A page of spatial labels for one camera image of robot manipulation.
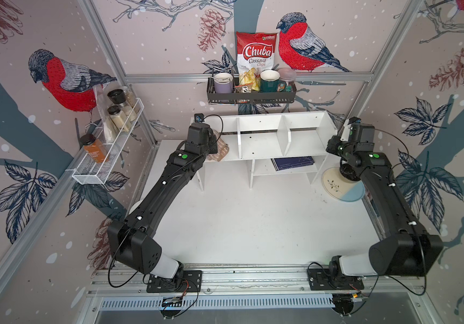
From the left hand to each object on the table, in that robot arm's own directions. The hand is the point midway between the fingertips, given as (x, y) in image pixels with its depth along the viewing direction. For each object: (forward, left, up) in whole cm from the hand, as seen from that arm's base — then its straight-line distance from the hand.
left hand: (214, 133), depth 78 cm
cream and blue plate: (-7, -60, -31) cm, 68 cm away
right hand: (0, -47, -3) cm, 47 cm away
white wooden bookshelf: (+2, -26, -8) cm, 28 cm away
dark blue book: (0, -33, -18) cm, 38 cm away
